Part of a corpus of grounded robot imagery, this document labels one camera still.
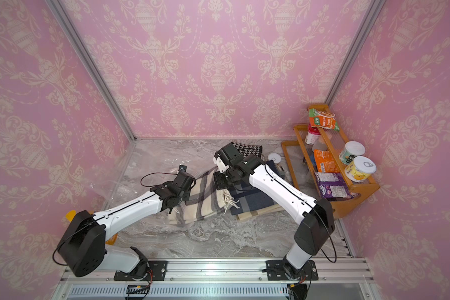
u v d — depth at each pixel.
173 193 0.65
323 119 0.84
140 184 1.00
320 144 0.89
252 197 0.86
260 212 0.84
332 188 0.78
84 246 0.42
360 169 0.64
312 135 0.91
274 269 0.73
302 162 1.06
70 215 0.62
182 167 0.76
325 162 0.86
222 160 0.63
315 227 0.42
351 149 0.69
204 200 0.83
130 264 0.62
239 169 0.54
